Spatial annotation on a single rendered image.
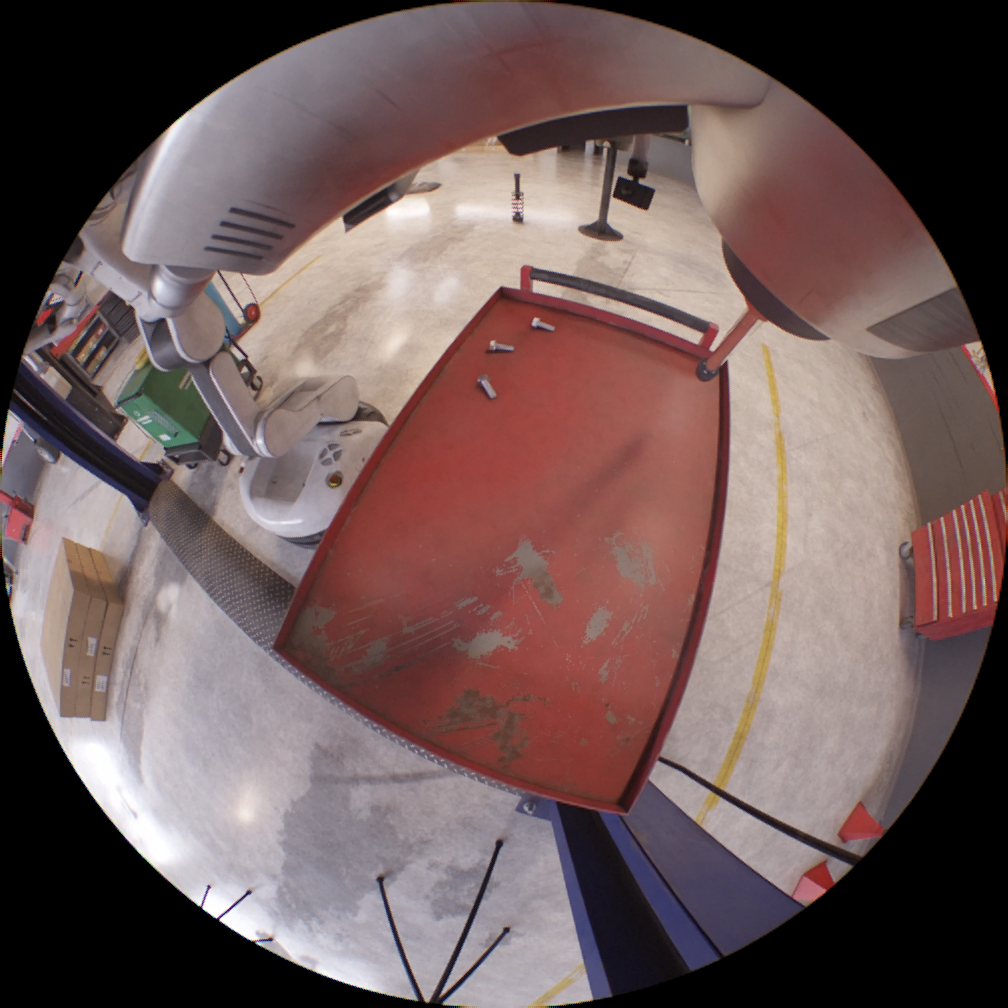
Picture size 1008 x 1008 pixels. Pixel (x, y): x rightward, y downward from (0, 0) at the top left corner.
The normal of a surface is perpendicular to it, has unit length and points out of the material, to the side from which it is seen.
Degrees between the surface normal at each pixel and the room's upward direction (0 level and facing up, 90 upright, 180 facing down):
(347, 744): 0
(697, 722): 0
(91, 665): 90
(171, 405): 86
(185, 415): 86
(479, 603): 0
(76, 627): 90
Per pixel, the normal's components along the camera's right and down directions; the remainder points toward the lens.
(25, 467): 0.92, 0.35
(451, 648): -0.03, -0.39
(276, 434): 0.99, 0.11
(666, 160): -0.39, 0.85
